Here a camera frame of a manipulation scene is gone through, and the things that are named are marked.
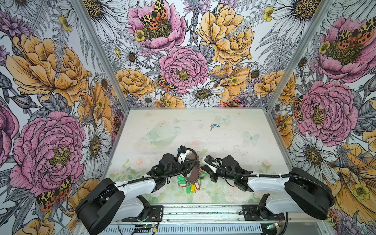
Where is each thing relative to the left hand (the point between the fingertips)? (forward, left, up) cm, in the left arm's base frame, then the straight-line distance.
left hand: (194, 165), depth 83 cm
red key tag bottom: (-9, -2, -8) cm, 12 cm away
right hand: (-3, -5, -2) cm, 6 cm away
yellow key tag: (-10, +1, -8) cm, 13 cm away
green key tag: (-4, +8, -8) cm, 12 cm away
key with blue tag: (+35, -15, -9) cm, 39 cm away
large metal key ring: (-7, +3, -7) cm, 10 cm away
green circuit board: (-27, +22, -8) cm, 36 cm away
